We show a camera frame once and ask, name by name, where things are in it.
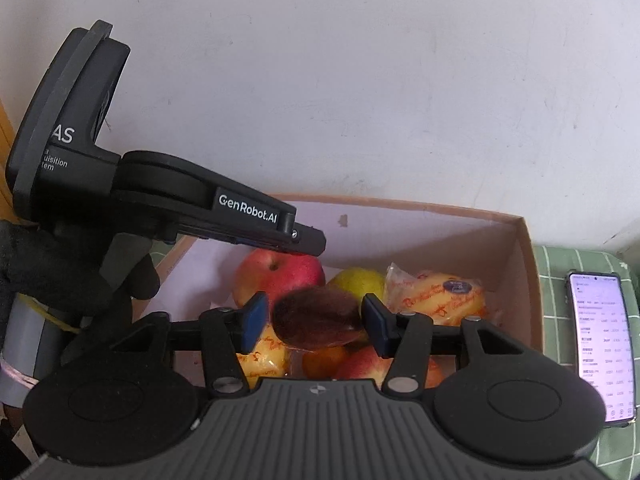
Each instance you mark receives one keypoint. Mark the yellow apple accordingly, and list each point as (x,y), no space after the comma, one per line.
(267,357)
(440,295)

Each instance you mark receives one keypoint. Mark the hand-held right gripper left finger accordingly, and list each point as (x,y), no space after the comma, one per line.
(255,320)

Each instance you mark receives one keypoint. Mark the smartphone with lit screen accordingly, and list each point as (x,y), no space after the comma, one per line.
(600,350)

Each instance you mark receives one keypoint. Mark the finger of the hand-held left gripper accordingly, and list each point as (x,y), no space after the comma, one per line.
(310,241)

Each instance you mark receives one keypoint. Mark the green checked tablecloth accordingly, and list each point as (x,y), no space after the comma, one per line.
(550,310)

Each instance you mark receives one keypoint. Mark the person's left hand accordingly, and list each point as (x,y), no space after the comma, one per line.
(30,270)

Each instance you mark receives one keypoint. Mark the small orange tangerine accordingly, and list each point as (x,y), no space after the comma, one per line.
(325,362)

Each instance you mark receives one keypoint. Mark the brown cardboard box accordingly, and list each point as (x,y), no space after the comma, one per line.
(520,285)

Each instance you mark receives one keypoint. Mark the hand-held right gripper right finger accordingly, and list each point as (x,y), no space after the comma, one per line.
(377,327)

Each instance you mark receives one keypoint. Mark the yellow-green pear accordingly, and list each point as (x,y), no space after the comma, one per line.
(357,282)

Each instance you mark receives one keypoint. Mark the small red apple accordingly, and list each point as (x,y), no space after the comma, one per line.
(290,272)

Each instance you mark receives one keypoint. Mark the oblong dark brown passion fruit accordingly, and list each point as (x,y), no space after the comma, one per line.
(315,317)

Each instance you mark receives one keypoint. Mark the large red apple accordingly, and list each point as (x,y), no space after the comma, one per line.
(365,367)

